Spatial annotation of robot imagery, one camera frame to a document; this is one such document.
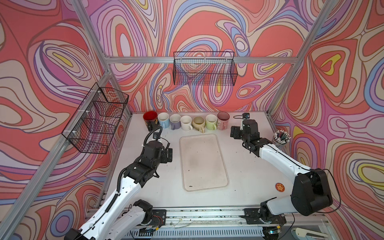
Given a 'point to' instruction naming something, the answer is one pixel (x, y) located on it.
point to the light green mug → (211, 121)
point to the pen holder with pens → (281, 137)
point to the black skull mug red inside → (151, 120)
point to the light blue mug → (164, 119)
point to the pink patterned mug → (222, 121)
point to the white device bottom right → (302, 232)
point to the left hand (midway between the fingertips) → (163, 147)
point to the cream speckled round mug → (198, 123)
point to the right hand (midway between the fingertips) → (239, 130)
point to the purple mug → (175, 121)
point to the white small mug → (186, 121)
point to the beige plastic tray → (202, 162)
